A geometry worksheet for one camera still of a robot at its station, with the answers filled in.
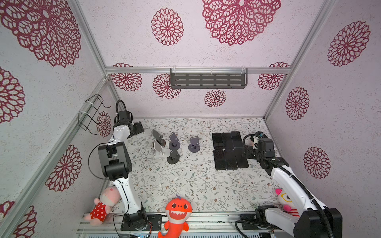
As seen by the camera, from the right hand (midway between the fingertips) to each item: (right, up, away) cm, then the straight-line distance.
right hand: (251, 146), depth 84 cm
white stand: (-56, -2, +12) cm, 57 cm away
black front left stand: (-45, -8, +8) cm, 46 cm away
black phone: (-16, +2, +19) cm, 25 cm away
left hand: (-71, +8, +16) cm, 73 cm away
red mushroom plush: (-75, -24, -10) cm, 80 cm away
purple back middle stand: (-32, -2, +15) cm, 35 cm away
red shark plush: (-40, -30, -15) cm, 52 cm away
